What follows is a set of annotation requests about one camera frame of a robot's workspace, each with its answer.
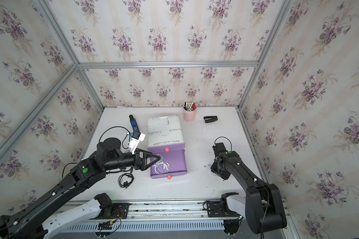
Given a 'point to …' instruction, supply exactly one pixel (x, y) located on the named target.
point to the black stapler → (213, 119)
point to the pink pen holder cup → (189, 112)
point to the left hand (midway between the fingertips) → (157, 159)
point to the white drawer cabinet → (164, 130)
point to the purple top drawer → (167, 147)
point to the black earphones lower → (124, 184)
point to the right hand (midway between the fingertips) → (219, 172)
